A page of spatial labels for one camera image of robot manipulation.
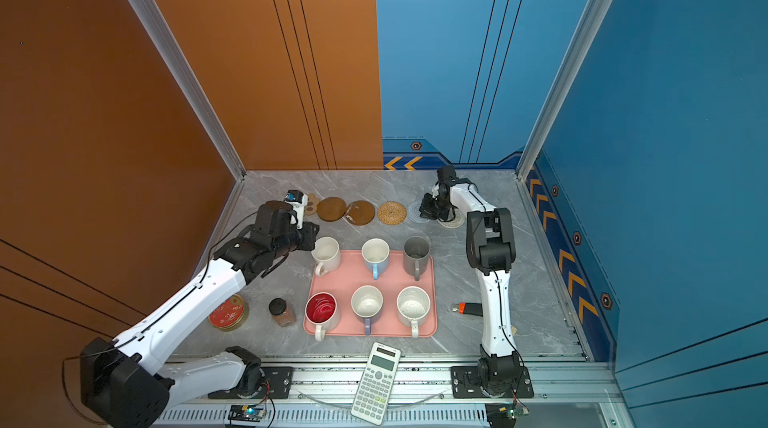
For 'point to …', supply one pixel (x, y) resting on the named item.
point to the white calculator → (376, 383)
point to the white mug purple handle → (367, 302)
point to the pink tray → (352, 273)
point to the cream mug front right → (413, 306)
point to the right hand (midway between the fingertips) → (420, 213)
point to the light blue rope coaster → (414, 214)
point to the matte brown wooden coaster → (331, 209)
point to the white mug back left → (327, 252)
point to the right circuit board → (503, 415)
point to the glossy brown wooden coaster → (359, 212)
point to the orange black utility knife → (468, 308)
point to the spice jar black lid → (283, 314)
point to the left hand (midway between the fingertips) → (317, 224)
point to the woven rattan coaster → (392, 213)
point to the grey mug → (415, 256)
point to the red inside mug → (322, 310)
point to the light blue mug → (375, 253)
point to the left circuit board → (248, 413)
